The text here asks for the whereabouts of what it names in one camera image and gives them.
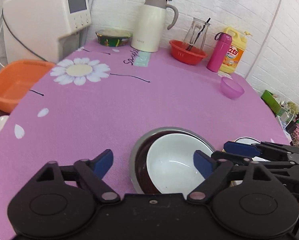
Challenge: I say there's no stainless steel bowl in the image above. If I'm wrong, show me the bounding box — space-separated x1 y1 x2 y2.
128 126 216 195

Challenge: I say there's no purple plastic bowl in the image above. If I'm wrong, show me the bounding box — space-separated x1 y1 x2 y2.
220 77 245 100

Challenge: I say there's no white plate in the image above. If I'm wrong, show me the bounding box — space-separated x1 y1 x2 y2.
235 137 268 161

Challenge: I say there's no white power strip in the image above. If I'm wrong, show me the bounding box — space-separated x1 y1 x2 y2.
276 110 297 134

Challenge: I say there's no green box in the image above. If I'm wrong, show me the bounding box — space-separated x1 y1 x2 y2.
261 90 284 116

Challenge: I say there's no pink floral tablecloth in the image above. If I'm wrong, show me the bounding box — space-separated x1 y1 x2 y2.
0 42 288 239

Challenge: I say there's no red plastic basket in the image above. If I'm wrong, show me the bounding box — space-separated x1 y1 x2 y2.
169 40 208 66

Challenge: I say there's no yellow detergent bottle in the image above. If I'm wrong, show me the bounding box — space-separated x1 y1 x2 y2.
220 27 252 74

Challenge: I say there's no pink thermos bottle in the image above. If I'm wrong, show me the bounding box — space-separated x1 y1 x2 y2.
207 32 232 73

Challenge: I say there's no black stirring stick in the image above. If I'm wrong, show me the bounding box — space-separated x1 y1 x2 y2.
185 17 212 52

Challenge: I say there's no glass jar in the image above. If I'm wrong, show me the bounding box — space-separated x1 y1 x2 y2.
183 17 212 52

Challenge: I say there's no orange plastic basin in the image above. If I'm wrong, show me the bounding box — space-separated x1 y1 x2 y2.
0 60 55 113

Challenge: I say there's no green instant noodle bowl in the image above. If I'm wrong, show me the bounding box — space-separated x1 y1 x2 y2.
96 29 132 47

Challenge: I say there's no cream thermos jug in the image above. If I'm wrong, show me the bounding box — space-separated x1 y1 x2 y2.
130 0 179 53

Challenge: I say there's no white water dispenser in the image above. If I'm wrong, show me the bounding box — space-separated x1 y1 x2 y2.
2 0 91 63

